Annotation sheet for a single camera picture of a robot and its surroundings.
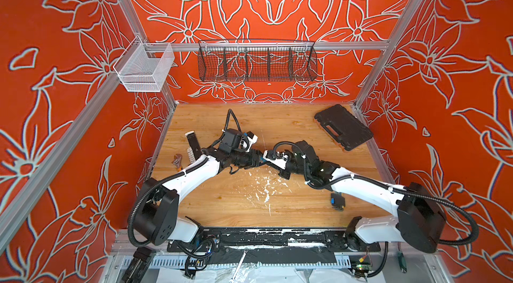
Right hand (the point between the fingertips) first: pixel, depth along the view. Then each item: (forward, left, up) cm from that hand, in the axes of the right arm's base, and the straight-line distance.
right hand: (268, 156), depth 79 cm
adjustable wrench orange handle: (+5, +44, -14) cm, 46 cm away
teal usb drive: (-7, +2, +9) cm, 11 cm away
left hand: (-1, +1, -1) cm, 2 cm away
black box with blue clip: (-13, -29, -14) cm, 34 cm away
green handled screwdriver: (-33, -47, -15) cm, 59 cm away
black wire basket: (+44, +5, +17) cm, 48 cm away
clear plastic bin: (+39, +60, +17) cm, 73 cm away
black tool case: (+25, -41, -12) cm, 49 cm away
